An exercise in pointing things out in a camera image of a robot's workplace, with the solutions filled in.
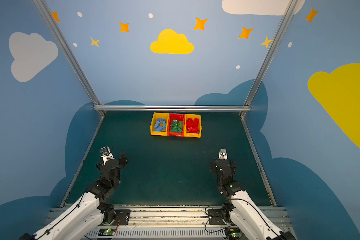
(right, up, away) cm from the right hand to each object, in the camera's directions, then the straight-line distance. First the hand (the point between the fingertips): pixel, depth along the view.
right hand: (224, 158), depth 85 cm
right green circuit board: (+2, -34, -13) cm, 36 cm away
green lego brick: (-28, +18, +23) cm, 41 cm away
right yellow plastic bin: (-21, +14, +20) cm, 32 cm away
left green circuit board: (-61, -33, -14) cm, 71 cm away
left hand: (-61, +3, -4) cm, 61 cm away
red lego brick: (-17, +19, +26) cm, 36 cm away
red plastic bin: (-26, +26, +31) cm, 47 cm away
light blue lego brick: (-41, +20, +27) cm, 53 cm away
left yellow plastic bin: (-44, +27, +28) cm, 58 cm away
